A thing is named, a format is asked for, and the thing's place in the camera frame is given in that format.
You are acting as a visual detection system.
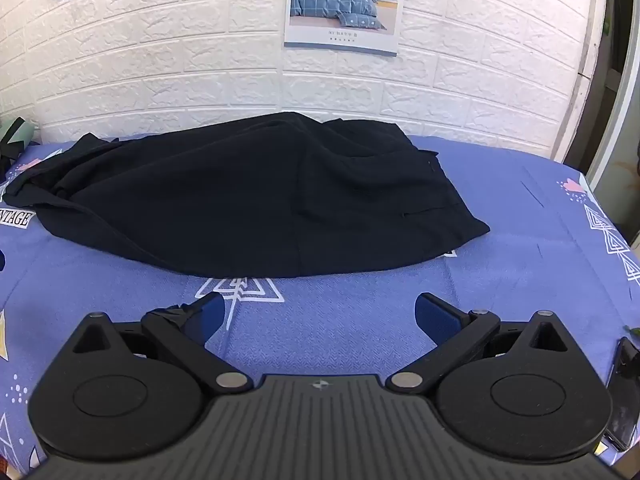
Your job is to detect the green black object at left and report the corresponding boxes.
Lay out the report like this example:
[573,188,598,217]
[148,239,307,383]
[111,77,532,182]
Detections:
[0,117,37,162]

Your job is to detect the white door frame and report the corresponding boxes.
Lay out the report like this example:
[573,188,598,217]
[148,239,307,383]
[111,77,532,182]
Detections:
[582,0,640,192]

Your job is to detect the black phone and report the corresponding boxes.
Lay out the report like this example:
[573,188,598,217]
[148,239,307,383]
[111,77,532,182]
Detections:
[601,337,640,453]

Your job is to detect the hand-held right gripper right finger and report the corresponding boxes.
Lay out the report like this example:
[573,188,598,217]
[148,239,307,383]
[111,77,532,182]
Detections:
[389,292,578,393]

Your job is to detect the wall poster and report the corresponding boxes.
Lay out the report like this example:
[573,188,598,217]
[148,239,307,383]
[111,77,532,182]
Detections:
[284,0,408,57]

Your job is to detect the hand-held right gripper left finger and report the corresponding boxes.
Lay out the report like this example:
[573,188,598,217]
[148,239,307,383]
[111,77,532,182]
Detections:
[72,292,256,393]

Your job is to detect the black pants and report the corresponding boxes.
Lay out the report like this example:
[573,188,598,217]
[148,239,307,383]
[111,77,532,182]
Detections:
[2,112,491,278]

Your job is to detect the printed blue bedsheet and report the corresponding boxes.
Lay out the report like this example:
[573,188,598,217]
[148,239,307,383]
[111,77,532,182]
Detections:
[0,132,640,480]

